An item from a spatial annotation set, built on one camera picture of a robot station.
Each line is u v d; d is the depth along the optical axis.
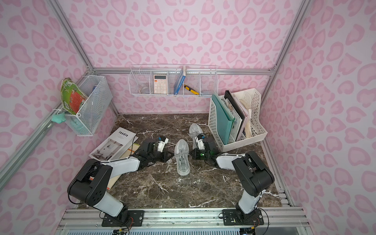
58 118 0.62
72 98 0.73
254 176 0.47
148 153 0.74
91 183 0.46
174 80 1.01
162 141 0.83
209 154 0.75
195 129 1.06
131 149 0.99
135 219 0.73
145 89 0.95
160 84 0.95
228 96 0.88
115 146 0.96
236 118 0.80
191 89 0.98
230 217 0.72
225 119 0.76
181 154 0.90
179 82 0.88
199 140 0.86
